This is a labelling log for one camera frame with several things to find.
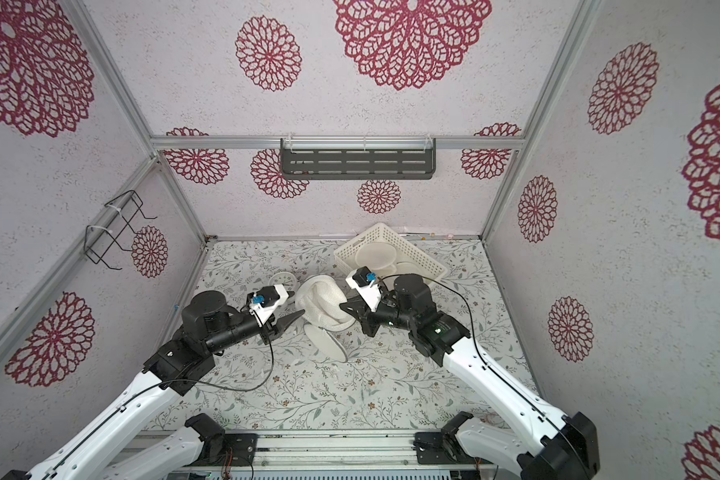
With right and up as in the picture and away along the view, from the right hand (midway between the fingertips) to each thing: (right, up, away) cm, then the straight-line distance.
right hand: (350, 304), depth 71 cm
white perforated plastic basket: (+21, +12, +41) cm, 48 cm away
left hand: (-13, +1, -3) cm, 13 cm away
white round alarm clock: (-22, +4, +32) cm, 39 cm away
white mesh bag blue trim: (-7, +1, -2) cm, 8 cm away
